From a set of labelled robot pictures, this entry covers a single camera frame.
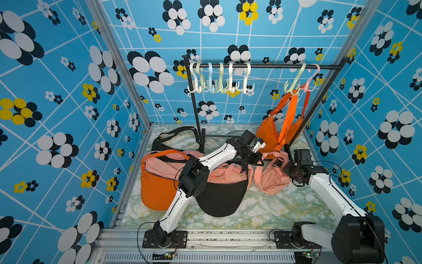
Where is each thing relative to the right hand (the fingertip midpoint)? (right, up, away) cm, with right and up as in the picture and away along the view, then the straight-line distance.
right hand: (289, 169), depth 87 cm
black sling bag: (-78, +12, +20) cm, 81 cm away
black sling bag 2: (-36, -15, -3) cm, 39 cm away
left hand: (-13, +4, -1) cm, 13 cm away
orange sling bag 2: (-6, +18, +10) cm, 21 cm away
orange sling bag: (-71, -13, +2) cm, 72 cm away
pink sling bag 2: (-10, -4, +3) cm, 11 cm away
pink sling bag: (-68, +2, +7) cm, 68 cm away
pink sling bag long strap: (-34, -3, +4) cm, 34 cm away
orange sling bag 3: (+5, +20, +8) cm, 22 cm away
